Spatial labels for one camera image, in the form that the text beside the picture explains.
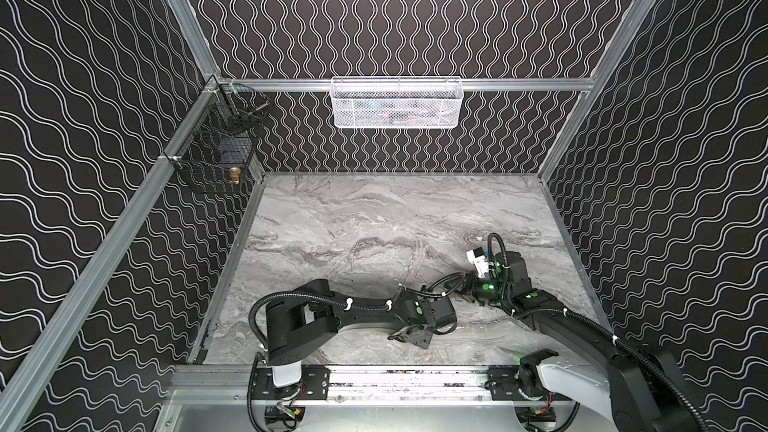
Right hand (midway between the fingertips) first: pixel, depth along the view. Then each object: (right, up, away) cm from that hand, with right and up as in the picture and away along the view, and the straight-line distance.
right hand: (447, 286), depth 82 cm
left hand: (-5, -14, -4) cm, 16 cm away
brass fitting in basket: (-59, +31, 0) cm, 66 cm away
